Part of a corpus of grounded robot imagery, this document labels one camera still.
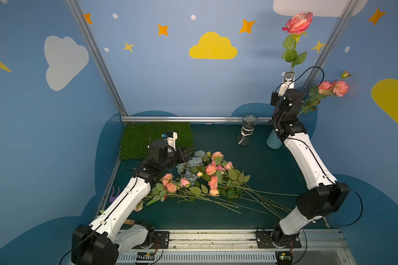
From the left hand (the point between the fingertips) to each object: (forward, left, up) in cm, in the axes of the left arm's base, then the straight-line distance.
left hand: (191, 147), depth 75 cm
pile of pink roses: (-6, -8, -19) cm, 21 cm away
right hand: (+18, -43, +22) cm, 51 cm away
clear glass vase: (+29, -34, -10) cm, 46 cm away
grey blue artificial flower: (+1, +5, -22) cm, 22 cm away
